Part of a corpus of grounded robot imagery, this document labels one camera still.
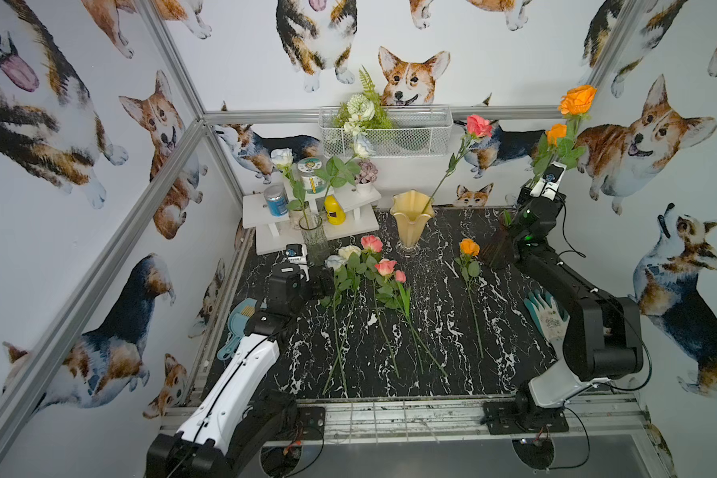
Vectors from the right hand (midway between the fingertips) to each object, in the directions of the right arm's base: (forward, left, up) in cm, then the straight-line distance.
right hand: (575, 173), depth 74 cm
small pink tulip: (-12, +41, -38) cm, 57 cm away
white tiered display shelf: (+13, +89, -35) cm, 96 cm away
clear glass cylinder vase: (+4, +71, -23) cm, 75 cm away
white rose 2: (+13, +76, -3) cm, 77 cm away
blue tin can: (+10, +81, -15) cm, 83 cm away
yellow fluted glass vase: (+11, +38, -24) cm, 46 cm away
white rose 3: (-10, +62, -36) cm, 72 cm away
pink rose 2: (-12, +47, -39) cm, 62 cm away
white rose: (+10, +60, -5) cm, 61 cm away
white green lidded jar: (+13, +70, -12) cm, 72 cm away
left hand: (-13, +66, -18) cm, 70 cm away
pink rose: (+7, +52, -36) cm, 63 cm away
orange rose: (-1, +18, -39) cm, 43 cm away
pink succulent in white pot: (+19, +53, -15) cm, 58 cm away
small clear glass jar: (+13, +79, -28) cm, 85 cm away
